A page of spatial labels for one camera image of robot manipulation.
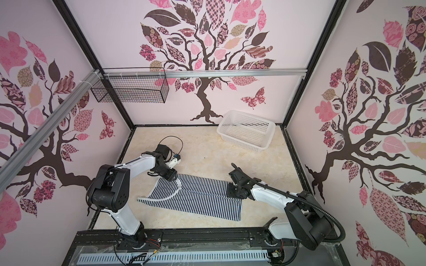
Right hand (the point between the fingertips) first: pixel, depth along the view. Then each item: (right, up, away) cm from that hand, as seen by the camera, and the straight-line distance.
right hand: (229, 190), depth 88 cm
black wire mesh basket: (-71, +65, +34) cm, 103 cm away
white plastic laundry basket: (+15, +34, +30) cm, 47 cm away
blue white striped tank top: (-18, -2, 0) cm, 18 cm away
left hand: (-33, +6, +6) cm, 34 cm away
